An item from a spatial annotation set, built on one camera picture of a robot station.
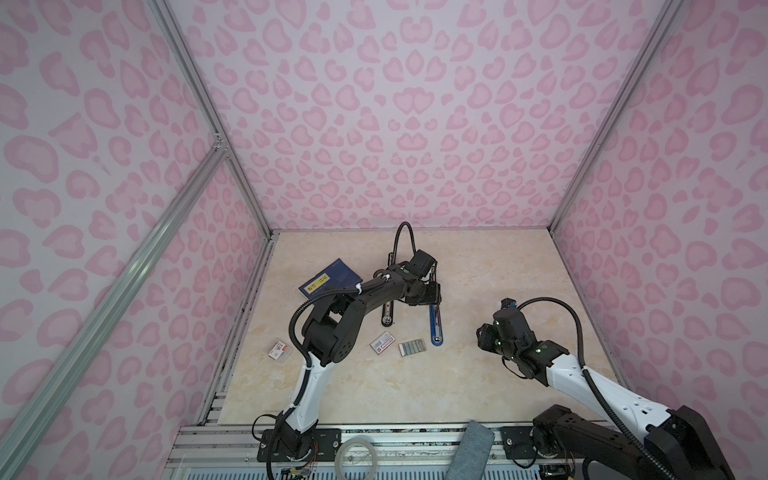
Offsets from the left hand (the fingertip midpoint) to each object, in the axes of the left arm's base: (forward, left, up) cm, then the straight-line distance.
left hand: (439, 295), depth 96 cm
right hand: (-14, -10, +2) cm, 17 cm away
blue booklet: (+11, +35, -4) cm, 37 cm away
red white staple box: (-14, +18, -4) cm, 23 cm away
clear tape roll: (-40, +27, -1) cm, 48 cm away
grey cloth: (-43, -3, -1) cm, 43 cm away
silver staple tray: (-15, +9, -5) cm, 18 cm away
